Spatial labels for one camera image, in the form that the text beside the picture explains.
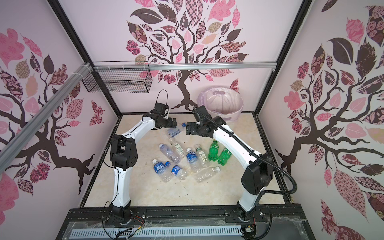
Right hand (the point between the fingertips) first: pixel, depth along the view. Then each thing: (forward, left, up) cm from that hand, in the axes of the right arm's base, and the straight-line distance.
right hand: (193, 128), depth 82 cm
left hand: (+14, +17, -13) cm, 25 cm away
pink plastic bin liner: (+27, -19, -2) cm, 33 cm away
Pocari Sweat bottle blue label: (-10, +1, -20) cm, 22 cm away
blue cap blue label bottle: (-18, +10, -16) cm, 26 cm away
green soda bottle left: (-5, -12, -18) cm, 22 cm away
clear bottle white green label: (-2, +10, -17) cm, 20 cm away
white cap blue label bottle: (-16, +20, -17) cm, 31 cm away
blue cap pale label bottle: (+12, +15, -18) cm, 26 cm away
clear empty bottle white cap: (-18, -7, -22) cm, 29 cm away
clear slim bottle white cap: (-6, +16, -18) cm, 25 cm away
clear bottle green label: (-8, -5, -17) cm, 19 cm away
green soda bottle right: (-8, -19, -18) cm, 27 cm away
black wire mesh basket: (+35, +48, +12) cm, 60 cm away
